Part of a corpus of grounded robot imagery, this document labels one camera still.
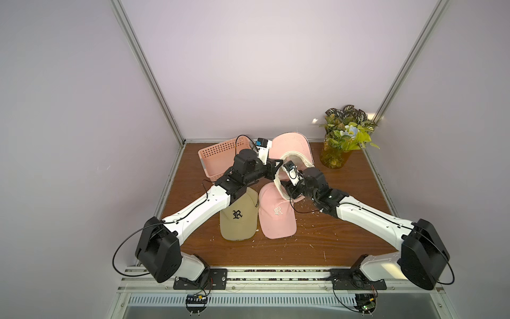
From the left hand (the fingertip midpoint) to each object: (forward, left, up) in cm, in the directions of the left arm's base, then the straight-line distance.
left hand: (285, 162), depth 73 cm
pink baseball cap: (-11, +2, -23) cm, 26 cm away
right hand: (+1, -1, -9) cm, 9 cm away
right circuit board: (-41, -30, -32) cm, 59 cm away
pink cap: (+3, -1, +5) cm, 6 cm away
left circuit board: (-42, +33, -33) cm, 62 cm away
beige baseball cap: (-13, +19, -26) cm, 35 cm away
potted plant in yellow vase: (+24, -31, -6) cm, 39 cm away
